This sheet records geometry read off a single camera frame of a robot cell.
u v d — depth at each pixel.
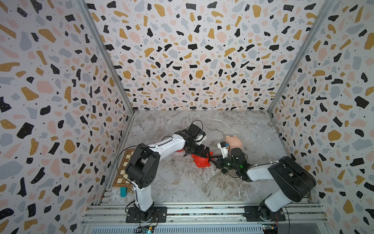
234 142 0.93
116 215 0.75
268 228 0.72
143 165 0.48
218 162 0.81
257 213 0.73
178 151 0.95
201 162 0.85
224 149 0.82
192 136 0.73
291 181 0.46
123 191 0.78
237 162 0.72
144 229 0.70
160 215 0.73
